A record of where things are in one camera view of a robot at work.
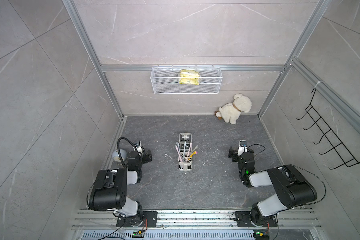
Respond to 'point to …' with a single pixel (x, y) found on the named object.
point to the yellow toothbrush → (194, 152)
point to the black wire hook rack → (348, 159)
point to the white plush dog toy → (230, 112)
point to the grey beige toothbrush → (195, 148)
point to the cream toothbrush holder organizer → (185, 161)
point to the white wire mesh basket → (166, 80)
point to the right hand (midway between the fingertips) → (240, 146)
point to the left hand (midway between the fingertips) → (142, 148)
